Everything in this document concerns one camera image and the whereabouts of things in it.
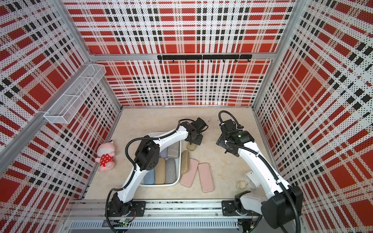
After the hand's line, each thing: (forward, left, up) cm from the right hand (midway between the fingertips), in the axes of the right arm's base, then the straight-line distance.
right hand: (228, 144), depth 79 cm
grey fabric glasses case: (-9, +33, -14) cm, 37 cm away
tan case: (-10, +39, -13) cm, 42 cm away
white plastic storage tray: (-5, +29, -16) cm, 34 cm away
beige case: (+6, +21, -14) cm, 26 cm away
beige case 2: (-5, +25, -11) cm, 28 cm away
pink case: (-14, +23, -14) cm, 31 cm away
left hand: (+12, +17, -14) cm, 25 cm away
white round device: (-16, -11, -9) cm, 22 cm away
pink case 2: (-12, +13, -17) cm, 24 cm away
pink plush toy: (+1, +74, -10) cm, 75 cm away
